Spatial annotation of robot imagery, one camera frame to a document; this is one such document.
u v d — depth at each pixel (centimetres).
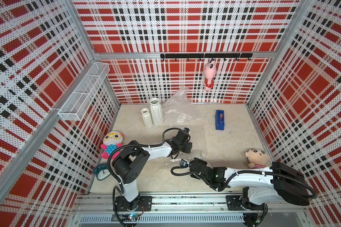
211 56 89
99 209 74
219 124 101
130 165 47
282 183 42
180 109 109
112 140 93
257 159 82
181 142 72
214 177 60
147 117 96
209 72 91
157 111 94
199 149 95
